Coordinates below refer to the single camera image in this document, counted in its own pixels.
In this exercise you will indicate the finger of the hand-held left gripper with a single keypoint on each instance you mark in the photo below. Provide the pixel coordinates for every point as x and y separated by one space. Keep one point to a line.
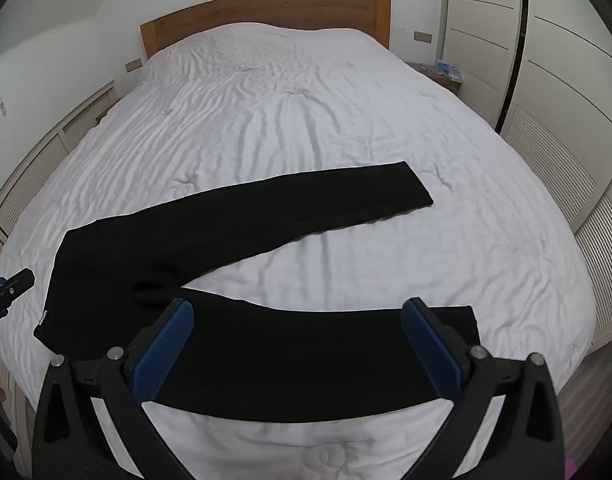
13 285

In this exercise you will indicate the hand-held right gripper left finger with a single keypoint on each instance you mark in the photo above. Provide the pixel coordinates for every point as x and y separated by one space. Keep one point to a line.
168 340

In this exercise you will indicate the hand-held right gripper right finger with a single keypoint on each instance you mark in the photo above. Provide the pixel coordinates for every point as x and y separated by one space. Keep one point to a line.
431 340

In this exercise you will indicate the black pants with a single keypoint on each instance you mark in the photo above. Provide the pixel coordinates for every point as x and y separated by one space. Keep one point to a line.
266 340

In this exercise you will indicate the white bed duvet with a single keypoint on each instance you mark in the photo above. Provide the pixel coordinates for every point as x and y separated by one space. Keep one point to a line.
296 120

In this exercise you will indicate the wooden nightstand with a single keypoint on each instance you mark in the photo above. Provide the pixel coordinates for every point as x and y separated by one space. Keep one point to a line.
436 77

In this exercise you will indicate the blue packet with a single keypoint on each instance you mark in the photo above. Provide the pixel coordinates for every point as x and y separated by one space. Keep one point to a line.
448 71

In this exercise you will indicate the wooden headboard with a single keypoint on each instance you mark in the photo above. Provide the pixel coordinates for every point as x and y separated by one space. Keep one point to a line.
266 15

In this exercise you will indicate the wall socket plate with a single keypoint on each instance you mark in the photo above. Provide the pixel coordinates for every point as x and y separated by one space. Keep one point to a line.
422 36
133 64

